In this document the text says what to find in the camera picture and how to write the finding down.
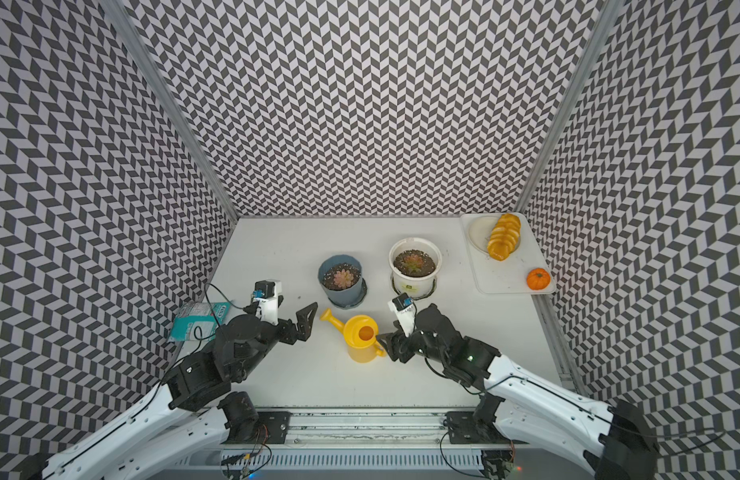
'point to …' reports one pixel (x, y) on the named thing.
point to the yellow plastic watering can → (360, 335)
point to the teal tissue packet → (195, 321)
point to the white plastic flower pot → (421, 284)
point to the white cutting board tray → (508, 276)
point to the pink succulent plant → (343, 278)
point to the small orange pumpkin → (538, 278)
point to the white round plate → (480, 230)
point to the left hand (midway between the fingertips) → (298, 306)
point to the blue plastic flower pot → (341, 296)
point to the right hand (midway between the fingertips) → (388, 337)
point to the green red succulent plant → (414, 262)
